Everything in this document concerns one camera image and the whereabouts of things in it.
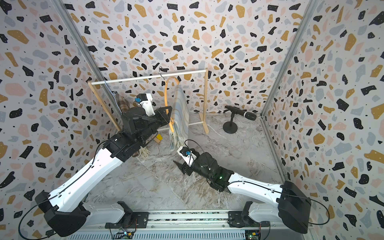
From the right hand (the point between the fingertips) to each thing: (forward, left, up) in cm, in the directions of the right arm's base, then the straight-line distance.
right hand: (180, 155), depth 72 cm
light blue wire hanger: (+47, +53, -2) cm, 70 cm away
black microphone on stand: (+38, -32, -24) cm, 55 cm away
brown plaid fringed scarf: (+35, +40, +1) cm, 53 cm away
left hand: (+11, +2, +21) cm, 24 cm away
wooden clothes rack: (+42, -10, -19) cm, 47 cm away
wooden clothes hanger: (+55, +16, +6) cm, 57 cm away
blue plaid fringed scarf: (+10, +2, +1) cm, 10 cm away
